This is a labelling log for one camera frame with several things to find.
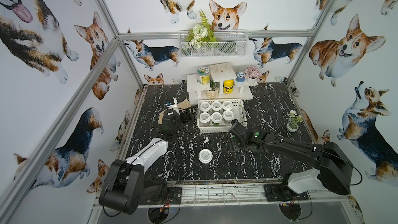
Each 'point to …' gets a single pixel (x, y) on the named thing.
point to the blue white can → (240, 73)
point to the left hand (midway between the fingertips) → (186, 105)
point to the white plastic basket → (238, 109)
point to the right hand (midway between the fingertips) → (237, 137)
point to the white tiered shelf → (223, 85)
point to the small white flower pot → (294, 119)
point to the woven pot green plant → (213, 92)
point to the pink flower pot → (251, 73)
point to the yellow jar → (228, 86)
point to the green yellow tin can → (203, 75)
